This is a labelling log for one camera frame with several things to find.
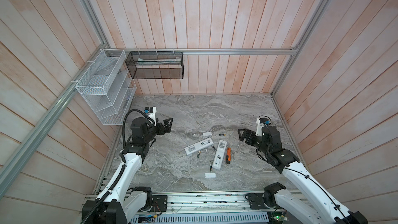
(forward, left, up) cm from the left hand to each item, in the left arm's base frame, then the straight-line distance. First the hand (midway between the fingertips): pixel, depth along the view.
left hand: (165, 121), depth 80 cm
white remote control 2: (-5, -18, -18) cm, 26 cm away
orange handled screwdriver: (-11, -35, -19) cm, 41 cm away
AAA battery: (-19, -25, -19) cm, 36 cm away
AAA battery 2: (+3, -34, -20) cm, 40 cm away
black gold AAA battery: (-9, -18, -20) cm, 28 cm away
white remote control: (-11, -30, -19) cm, 37 cm away
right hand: (-4, -42, -3) cm, 43 cm away
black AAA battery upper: (-5, -27, -20) cm, 34 cm away
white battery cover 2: (+4, -24, -20) cm, 31 cm away
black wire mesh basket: (+43, +11, +5) cm, 45 cm away
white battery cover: (-22, -24, -20) cm, 38 cm away
